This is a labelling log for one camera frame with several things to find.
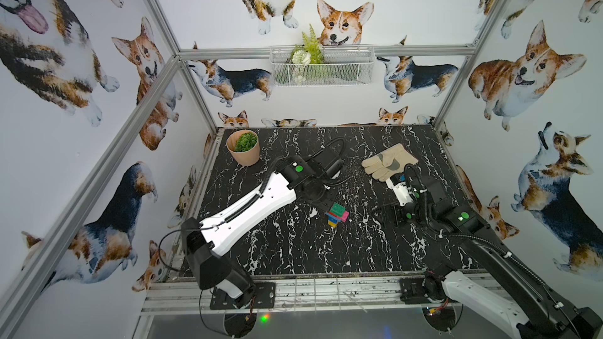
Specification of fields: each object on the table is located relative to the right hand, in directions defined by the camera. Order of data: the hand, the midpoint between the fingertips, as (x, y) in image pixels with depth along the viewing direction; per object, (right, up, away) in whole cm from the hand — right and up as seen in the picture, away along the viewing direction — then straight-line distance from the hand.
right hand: (381, 208), depth 74 cm
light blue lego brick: (-14, -6, +7) cm, 17 cm away
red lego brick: (-15, -4, +7) cm, 17 cm away
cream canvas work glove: (+13, +12, +33) cm, 37 cm away
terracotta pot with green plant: (-51, +20, +26) cm, 61 cm away
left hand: (-16, +3, -2) cm, 16 cm away
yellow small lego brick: (-15, -9, +13) cm, 22 cm away
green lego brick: (-13, -2, +5) cm, 14 cm away
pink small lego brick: (-11, -4, +5) cm, 13 cm away
